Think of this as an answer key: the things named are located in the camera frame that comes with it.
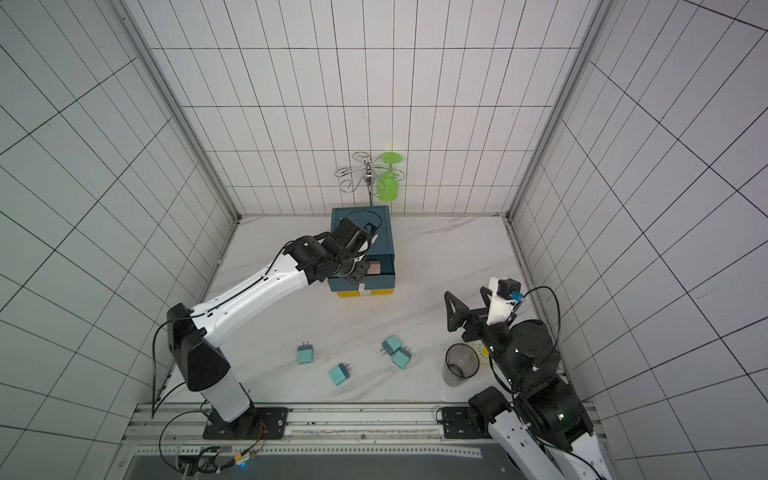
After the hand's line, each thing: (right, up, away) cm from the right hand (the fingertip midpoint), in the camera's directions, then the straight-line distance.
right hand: (453, 291), depth 63 cm
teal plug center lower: (-10, -22, +20) cm, 32 cm away
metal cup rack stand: (-18, +31, +30) cm, 47 cm away
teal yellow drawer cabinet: (-17, 0, +16) cm, 23 cm away
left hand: (-24, +3, +16) cm, 29 cm away
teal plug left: (-38, -22, +21) cm, 49 cm away
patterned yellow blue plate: (+4, -10, -8) cm, 14 cm away
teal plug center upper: (-13, -20, +22) cm, 32 cm away
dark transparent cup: (+5, -22, +16) cm, 28 cm away
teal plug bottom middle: (-27, -25, +16) cm, 41 cm away
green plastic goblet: (-14, +32, +41) cm, 53 cm away
